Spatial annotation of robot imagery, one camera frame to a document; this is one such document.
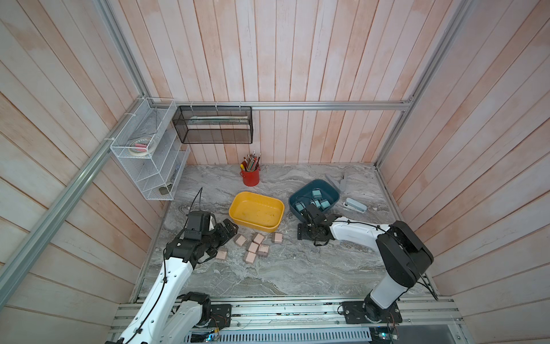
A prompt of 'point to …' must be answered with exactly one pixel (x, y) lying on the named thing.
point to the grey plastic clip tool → (341, 185)
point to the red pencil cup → (251, 178)
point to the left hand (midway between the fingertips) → (231, 236)
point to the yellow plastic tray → (256, 211)
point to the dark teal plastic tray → (303, 194)
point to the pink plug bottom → (251, 257)
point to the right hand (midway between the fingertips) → (304, 232)
